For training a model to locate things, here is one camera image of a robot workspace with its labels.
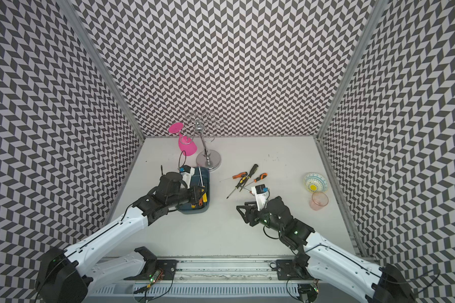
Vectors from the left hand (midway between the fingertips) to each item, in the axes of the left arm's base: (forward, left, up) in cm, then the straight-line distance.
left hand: (205, 192), depth 79 cm
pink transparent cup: (+2, -53, -14) cm, 55 cm away
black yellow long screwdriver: (+21, -23, -13) cm, 34 cm away
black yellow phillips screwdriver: (+13, -16, -12) cm, 24 cm away
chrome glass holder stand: (+27, +4, -13) cm, 31 cm away
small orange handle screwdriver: (+16, -13, -13) cm, 24 cm away
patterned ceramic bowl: (+12, -53, -13) cm, 56 cm away
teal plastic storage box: (+2, +2, +2) cm, 4 cm away
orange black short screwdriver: (+15, -26, -13) cm, 33 cm away
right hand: (-7, -15, -2) cm, 17 cm away
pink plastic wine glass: (+29, +14, -2) cm, 33 cm away
